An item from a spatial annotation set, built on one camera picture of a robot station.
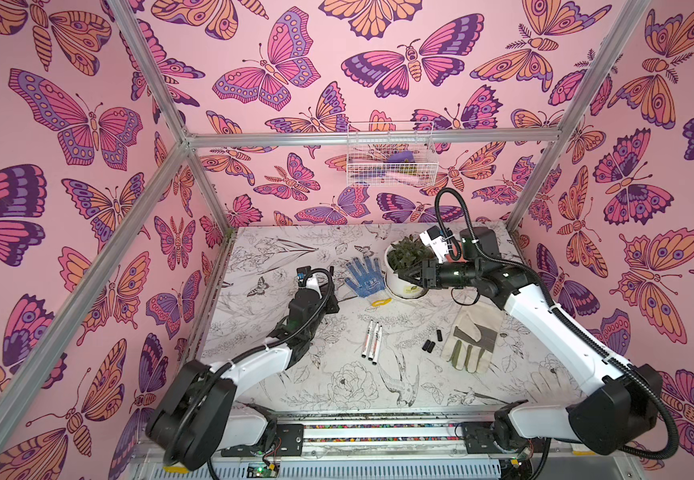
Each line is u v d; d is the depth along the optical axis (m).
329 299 0.76
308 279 0.73
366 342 0.90
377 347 0.89
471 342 0.90
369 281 1.03
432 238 0.69
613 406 0.38
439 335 0.92
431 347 0.90
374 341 0.90
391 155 0.96
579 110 0.85
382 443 0.75
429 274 0.65
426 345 0.90
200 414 0.41
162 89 0.82
